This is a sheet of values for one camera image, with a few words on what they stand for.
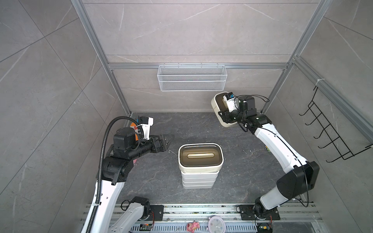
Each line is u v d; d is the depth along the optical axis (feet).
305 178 1.34
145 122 1.76
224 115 2.29
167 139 3.39
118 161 1.37
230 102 2.28
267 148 1.73
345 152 1.91
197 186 2.66
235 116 2.16
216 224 2.25
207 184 2.55
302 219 2.35
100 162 1.29
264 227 2.30
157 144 1.71
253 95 2.06
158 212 2.40
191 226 2.20
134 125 1.68
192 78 3.30
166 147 1.73
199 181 2.40
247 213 2.39
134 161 3.03
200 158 2.13
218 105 2.60
